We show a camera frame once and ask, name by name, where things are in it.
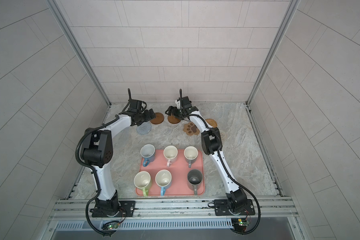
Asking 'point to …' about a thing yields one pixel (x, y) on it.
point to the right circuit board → (241, 222)
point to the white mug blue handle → (163, 178)
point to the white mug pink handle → (170, 152)
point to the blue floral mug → (148, 152)
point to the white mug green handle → (142, 180)
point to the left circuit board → (113, 226)
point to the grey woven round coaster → (144, 128)
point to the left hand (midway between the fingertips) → (154, 112)
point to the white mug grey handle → (190, 154)
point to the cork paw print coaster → (190, 129)
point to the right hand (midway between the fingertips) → (170, 113)
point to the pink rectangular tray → (179, 185)
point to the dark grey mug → (194, 178)
